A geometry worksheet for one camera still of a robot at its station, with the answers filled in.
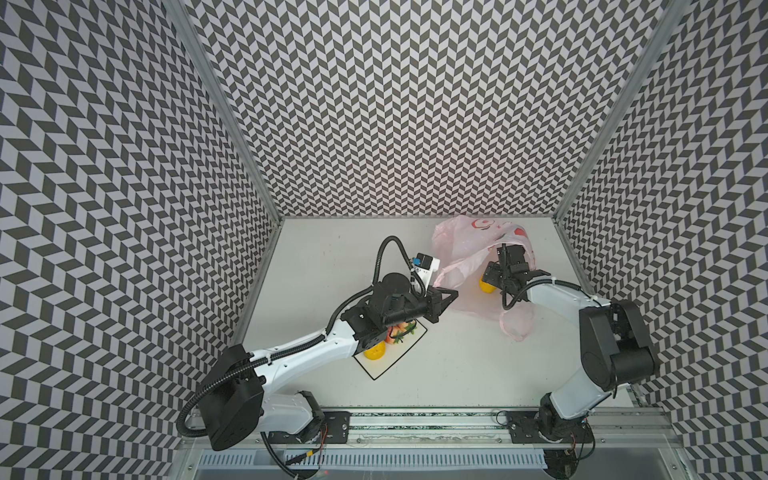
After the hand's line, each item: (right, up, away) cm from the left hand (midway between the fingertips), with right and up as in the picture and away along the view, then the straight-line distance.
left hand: (458, 297), depth 70 cm
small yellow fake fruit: (+14, -1, +24) cm, 28 cm away
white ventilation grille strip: (-19, -38, 0) cm, 43 cm away
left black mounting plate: (-30, -33, +3) cm, 45 cm away
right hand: (+17, 0, +25) cm, 31 cm away
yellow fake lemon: (-20, -17, +11) cm, 28 cm away
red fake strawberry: (-12, -12, +17) cm, 24 cm away
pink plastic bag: (+3, +12, +9) cm, 15 cm away
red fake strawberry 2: (-15, -5, -12) cm, 20 cm away
